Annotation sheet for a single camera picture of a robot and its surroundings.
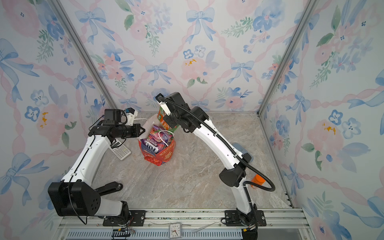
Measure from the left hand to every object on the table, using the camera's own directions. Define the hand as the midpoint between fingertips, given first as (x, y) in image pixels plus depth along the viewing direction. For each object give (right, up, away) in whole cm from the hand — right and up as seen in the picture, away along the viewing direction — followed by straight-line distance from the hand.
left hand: (144, 128), depth 80 cm
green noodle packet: (+9, +7, -2) cm, 12 cm away
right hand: (+15, +8, -7) cm, 18 cm away
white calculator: (-21, -15, +17) cm, 31 cm away
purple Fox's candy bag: (+8, -5, -1) cm, 9 cm away
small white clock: (+18, -47, -11) cm, 52 cm away
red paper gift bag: (+10, -15, 0) cm, 18 cm away
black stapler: (-18, -31, -1) cm, 36 cm away
